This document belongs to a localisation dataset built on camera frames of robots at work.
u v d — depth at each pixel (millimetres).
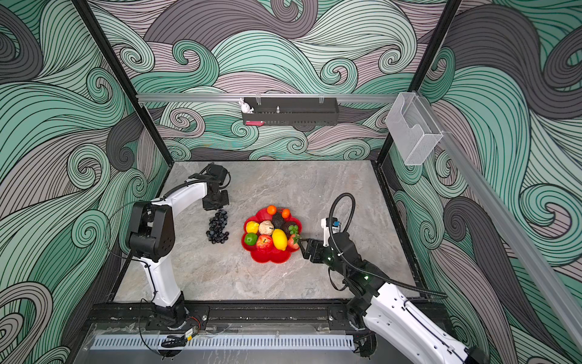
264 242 852
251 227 895
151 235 514
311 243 661
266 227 877
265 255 850
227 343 697
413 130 776
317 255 658
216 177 776
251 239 835
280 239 860
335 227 683
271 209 925
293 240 831
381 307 496
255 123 901
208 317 738
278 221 923
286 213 923
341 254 542
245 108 854
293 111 956
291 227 877
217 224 925
